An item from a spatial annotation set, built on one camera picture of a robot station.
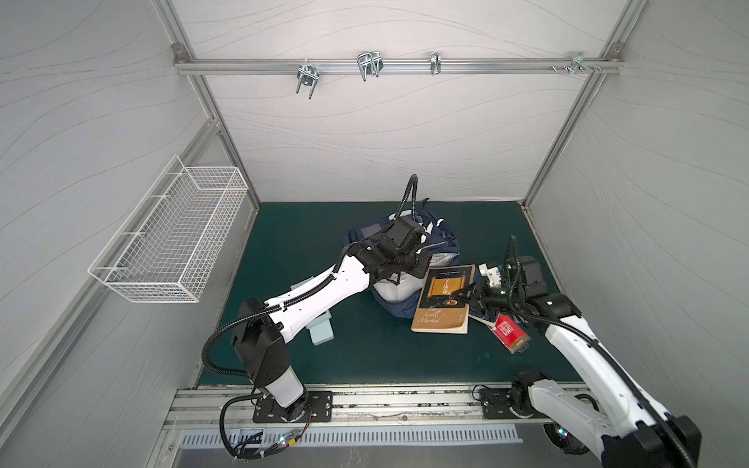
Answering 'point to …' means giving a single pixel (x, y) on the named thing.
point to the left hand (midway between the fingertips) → (432, 255)
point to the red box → (512, 335)
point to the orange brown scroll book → (439, 309)
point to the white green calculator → (322, 327)
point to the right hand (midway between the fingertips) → (458, 288)
